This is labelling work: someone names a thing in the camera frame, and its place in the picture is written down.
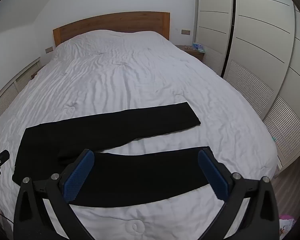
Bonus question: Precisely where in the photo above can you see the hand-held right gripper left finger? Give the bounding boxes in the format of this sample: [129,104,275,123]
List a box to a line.
[13,149,95,240]

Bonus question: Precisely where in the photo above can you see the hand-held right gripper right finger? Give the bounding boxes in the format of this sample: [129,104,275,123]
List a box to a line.
[198,148,280,240]

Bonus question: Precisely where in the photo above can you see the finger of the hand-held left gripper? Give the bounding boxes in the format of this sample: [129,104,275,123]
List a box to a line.
[0,150,10,166]

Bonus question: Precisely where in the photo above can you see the black pants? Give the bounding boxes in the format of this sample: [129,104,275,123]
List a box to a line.
[12,102,225,208]

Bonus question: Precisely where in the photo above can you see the pink patterned bag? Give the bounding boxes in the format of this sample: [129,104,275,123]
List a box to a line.
[279,214,297,240]

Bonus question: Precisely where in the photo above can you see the bed with white duvet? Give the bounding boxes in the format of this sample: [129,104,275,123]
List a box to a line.
[0,30,277,240]

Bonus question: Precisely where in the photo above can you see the wooden nightstand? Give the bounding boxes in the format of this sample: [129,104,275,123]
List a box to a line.
[175,44,205,62]

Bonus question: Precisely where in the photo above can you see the white wardrobe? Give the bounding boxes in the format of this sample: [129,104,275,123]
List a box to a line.
[194,0,300,170]

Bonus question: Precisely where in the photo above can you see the wooden headboard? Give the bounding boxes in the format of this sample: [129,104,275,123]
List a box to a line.
[52,11,171,47]

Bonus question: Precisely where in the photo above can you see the thin black cable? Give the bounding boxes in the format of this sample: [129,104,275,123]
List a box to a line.
[0,212,14,223]

